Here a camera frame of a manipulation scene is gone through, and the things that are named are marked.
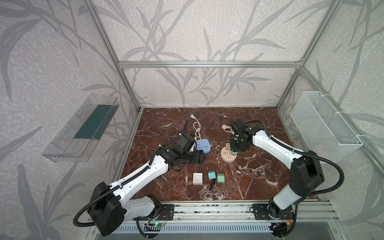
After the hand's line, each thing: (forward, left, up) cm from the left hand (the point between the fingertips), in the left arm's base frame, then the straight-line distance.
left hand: (202, 153), depth 78 cm
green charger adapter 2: (-9, -11, -13) cm, 19 cm away
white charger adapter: (-9, +2, -13) cm, 16 cm away
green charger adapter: (+4, -19, -7) cm, 21 cm away
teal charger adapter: (-7, -6, -13) cm, 16 cm away
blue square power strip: (+13, -1, -13) cm, 18 cm away
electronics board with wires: (-29, +20, -14) cm, 38 cm away
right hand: (+9, -19, -5) cm, 21 cm away
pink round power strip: (+5, -15, -12) cm, 20 cm away
